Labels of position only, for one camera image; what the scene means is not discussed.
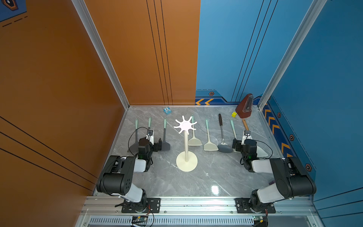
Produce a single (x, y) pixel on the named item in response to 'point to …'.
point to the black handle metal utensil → (223, 147)
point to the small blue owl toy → (167, 110)
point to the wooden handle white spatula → (261, 153)
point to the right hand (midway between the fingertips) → (242, 138)
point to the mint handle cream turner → (209, 146)
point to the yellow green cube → (234, 114)
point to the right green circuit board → (258, 218)
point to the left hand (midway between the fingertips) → (153, 136)
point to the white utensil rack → (186, 161)
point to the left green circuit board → (138, 219)
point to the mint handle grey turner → (149, 123)
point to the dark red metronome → (244, 108)
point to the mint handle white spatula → (231, 122)
